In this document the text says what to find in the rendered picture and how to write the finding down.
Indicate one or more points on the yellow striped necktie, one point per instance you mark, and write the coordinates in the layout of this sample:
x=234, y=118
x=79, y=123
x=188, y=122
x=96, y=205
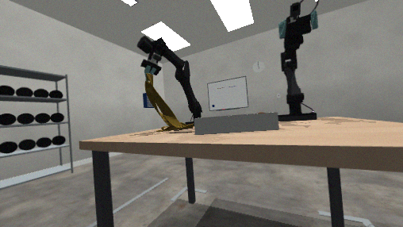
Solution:
x=167, y=115

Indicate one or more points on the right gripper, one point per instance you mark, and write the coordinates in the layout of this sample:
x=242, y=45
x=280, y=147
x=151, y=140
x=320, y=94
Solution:
x=151, y=66

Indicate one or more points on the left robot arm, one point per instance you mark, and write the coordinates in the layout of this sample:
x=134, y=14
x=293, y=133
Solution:
x=294, y=95

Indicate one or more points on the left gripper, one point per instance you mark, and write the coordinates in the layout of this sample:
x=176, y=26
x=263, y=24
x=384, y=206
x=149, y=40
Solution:
x=298, y=27

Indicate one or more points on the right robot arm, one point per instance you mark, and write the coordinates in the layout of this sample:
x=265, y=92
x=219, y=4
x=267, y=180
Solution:
x=181, y=75

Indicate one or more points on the white rectangular tray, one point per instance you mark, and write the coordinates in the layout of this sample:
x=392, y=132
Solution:
x=236, y=123

